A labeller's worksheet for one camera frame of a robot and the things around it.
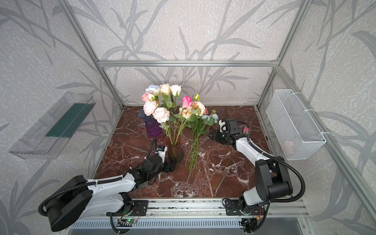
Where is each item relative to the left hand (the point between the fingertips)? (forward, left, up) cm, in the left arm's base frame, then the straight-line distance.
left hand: (174, 154), depth 86 cm
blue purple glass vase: (+26, +19, -7) cm, 33 cm away
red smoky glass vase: (+1, -2, +5) cm, 6 cm away
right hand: (+13, -23, +6) cm, 27 cm away
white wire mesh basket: (-4, -56, +30) cm, 64 cm away
